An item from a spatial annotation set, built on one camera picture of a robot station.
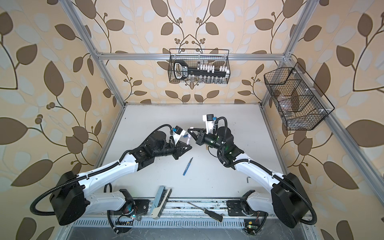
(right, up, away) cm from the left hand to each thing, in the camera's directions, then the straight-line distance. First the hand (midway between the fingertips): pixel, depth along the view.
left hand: (191, 146), depth 74 cm
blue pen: (-3, -15, +15) cm, 22 cm away
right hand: (-1, +7, -2) cm, 8 cm away
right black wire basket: (+54, +21, -1) cm, 58 cm away
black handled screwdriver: (+10, -32, -2) cm, 34 cm away
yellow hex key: (+31, -21, +10) cm, 39 cm away
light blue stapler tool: (-16, -28, 0) cm, 32 cm away
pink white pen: (-1, +5, -1) cm, 5 cm away
